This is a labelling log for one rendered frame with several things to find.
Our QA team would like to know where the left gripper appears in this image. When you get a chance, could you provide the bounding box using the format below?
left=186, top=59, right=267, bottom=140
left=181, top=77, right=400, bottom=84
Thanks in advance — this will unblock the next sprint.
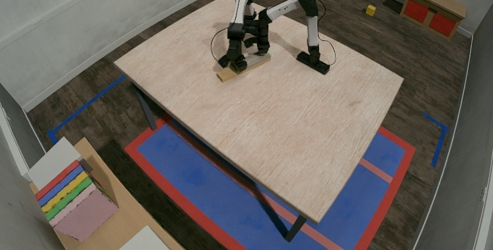
left=256, top=34, right=270, bottom=55

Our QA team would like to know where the light wooden beam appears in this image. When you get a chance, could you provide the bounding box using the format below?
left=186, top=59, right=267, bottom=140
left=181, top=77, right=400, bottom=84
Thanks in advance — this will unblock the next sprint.
left=217, top=58, right=271, bottom=83

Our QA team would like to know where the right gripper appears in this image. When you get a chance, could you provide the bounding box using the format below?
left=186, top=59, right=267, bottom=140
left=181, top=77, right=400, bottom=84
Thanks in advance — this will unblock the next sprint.
left=229, top=48, right=248, bottom=73

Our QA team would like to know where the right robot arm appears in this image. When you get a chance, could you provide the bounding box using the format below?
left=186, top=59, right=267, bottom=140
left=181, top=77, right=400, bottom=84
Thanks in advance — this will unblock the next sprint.
left=218, top=0, right=256, bottom=68

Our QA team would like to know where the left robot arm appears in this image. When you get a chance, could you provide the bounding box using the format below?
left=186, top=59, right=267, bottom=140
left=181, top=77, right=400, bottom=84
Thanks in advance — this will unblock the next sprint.
left=245, top=0, right=330, bottom=73

